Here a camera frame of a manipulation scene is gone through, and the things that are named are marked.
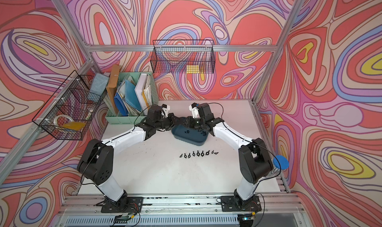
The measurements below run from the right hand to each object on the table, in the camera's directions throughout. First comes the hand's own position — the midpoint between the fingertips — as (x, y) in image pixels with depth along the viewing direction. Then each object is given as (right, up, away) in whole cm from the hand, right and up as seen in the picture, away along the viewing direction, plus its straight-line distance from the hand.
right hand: (183, 126), depth 85 cm
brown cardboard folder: (-40, +24, -1) cm, 47 cm away
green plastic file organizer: (-23, +20, +13) cm, 33 cm away
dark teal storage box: (+4, -8, +14) cm, 17 cm away
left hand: (+1, +4, -1) cm, 4 cm away
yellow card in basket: (-49, +2, -17) cm, 52 cm away
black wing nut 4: (+1, -19, +5) cm, 19 cm away
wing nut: (+18, -16, +6) cm, 25 cm away
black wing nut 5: (-2, -19, +5) cm, 19 cm away
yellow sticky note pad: (+5, +36, +5) cm, 36 cm away
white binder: (-28, +26, +8) cm, 38 cm away
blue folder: (-34, +19, +8) cm, 40 cm away
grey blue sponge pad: (-47, +24, -4) cm, 53 cm away
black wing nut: (+20, -17, +5) cm, 27 cm away
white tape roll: (-57, +5, -19) cm, 60 cm away
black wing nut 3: (+3, -19, +5) cm, 20 cm away
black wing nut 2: (+6, -17, +5) cm, 19 cm away
